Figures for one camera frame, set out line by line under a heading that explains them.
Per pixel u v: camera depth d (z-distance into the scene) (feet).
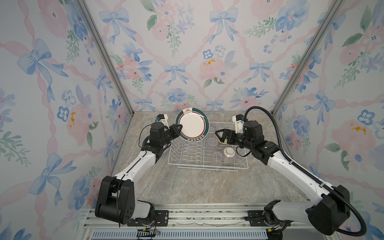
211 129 3.19
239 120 2.25
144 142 2.25
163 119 2.50
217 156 2.81
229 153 2.89
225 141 2.25
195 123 2.79
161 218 2.43
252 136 1.92
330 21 2.39
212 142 2.96
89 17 2.36
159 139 2.10
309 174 1.48
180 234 2.31
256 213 2.45
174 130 2.41
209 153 3.18
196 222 2.41
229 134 2.21
